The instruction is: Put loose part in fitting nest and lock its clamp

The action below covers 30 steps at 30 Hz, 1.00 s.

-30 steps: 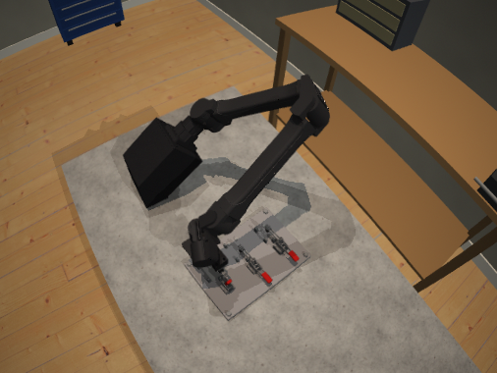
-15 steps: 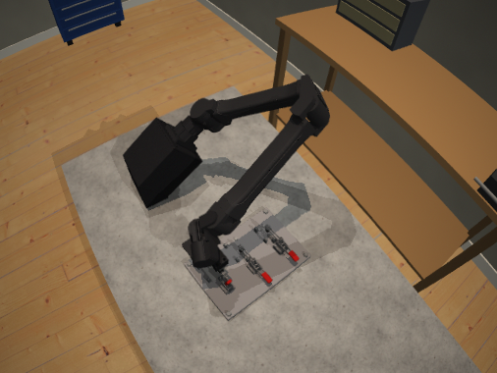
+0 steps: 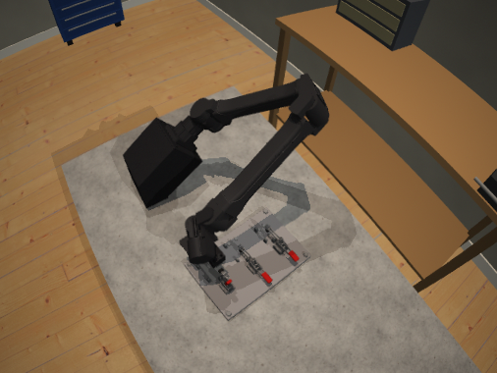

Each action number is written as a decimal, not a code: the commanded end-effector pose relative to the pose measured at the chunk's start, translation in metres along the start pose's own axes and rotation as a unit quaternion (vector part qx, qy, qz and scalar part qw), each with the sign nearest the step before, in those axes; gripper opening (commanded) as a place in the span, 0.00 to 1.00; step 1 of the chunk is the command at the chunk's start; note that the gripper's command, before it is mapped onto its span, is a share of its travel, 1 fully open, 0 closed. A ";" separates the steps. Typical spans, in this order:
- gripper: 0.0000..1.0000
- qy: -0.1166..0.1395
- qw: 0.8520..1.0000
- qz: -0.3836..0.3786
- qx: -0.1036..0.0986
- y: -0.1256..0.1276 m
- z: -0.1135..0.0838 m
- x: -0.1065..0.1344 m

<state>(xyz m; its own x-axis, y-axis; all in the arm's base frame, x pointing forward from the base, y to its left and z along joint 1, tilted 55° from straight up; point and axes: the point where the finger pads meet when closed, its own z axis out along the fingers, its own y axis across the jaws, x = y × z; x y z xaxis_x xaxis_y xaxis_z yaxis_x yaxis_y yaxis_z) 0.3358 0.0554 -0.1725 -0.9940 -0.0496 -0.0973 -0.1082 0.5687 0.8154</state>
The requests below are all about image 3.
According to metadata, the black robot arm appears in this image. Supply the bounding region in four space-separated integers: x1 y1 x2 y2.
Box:
165 74 329 268

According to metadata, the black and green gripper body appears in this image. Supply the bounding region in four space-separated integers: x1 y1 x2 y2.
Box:
179 236 189 255

